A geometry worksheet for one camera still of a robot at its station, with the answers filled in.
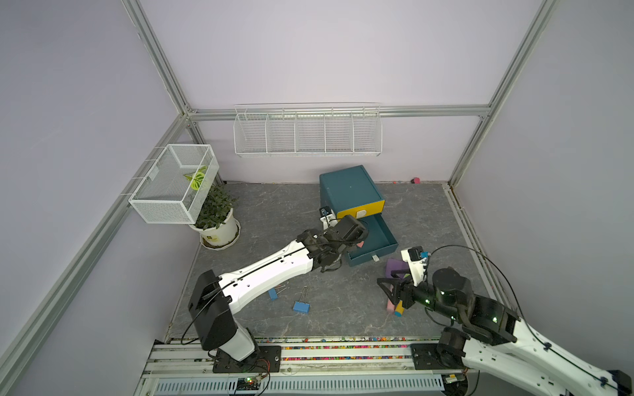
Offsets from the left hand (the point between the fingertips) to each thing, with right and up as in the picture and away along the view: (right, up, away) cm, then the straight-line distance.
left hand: (346, 241), depth 77 cm
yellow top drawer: (+7, +10, +8) cm, 14 cm away
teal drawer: (+14, -2, +16) cm, 21 cm away
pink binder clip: (+6, -3, +12) cm, 13 cm away
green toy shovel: (+18, -23, +3) cm, 29 cm away
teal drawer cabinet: (+2, +16, +10) cm, 20 cm away
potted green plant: (-46, +6, +11) cm, 48 cm away
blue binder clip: (-15, -23, +6) cm, 28 cm away
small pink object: (+39, +24, +47) cm, 65 cm away
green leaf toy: (-50, +21, +4) cm, 54 cm away
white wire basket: (-57, +17, +4) cm, 59 cm away
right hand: (+10, -9, -9) cm, 16 cm away
